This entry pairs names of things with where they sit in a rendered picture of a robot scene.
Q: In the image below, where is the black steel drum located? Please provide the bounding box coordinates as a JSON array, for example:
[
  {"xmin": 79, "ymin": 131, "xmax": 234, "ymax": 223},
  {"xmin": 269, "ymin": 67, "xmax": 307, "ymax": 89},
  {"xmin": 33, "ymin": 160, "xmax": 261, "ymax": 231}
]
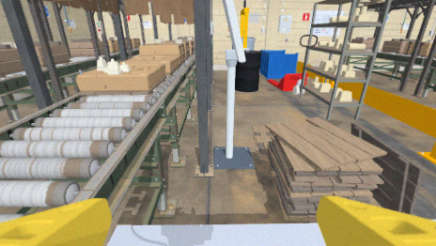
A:
[{"xmin": 235, "ymin": 51, "xmax": 261, "ymax": 92}]

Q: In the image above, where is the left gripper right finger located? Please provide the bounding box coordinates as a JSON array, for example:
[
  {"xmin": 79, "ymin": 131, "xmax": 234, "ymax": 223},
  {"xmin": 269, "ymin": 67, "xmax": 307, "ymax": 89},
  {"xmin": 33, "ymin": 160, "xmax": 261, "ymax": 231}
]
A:
[{"xmin": 317, "ymin": 196, "xmax": 436, "ymax": 246}]

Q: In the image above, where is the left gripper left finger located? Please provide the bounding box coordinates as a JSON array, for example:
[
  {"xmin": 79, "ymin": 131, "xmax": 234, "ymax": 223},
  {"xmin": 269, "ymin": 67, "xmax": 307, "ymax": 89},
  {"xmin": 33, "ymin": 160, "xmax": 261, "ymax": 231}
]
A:
[{"xmin": 0, "ymin": 198, "xmax": 112, "ymax": 246}]

